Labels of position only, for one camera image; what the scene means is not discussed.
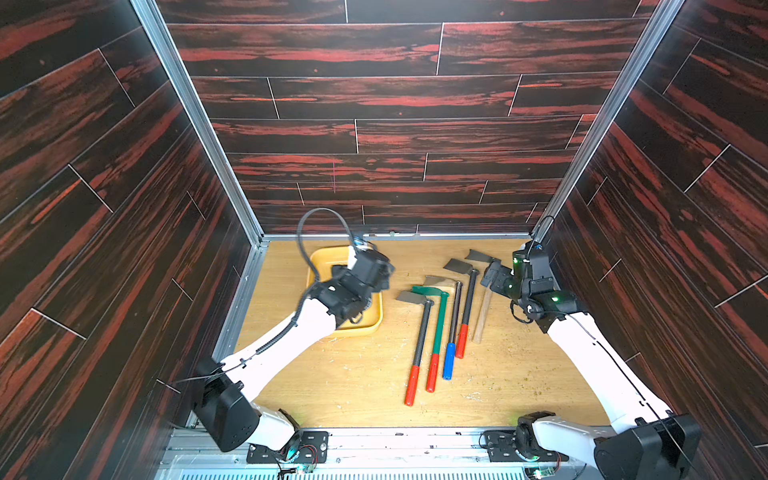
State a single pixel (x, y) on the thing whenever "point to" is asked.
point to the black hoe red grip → (421, 299)
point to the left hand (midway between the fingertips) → (367, 268)
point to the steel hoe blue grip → (450, 348)
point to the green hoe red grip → (434, 359)
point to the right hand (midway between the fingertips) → (507, 274)
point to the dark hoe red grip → (464, 266)
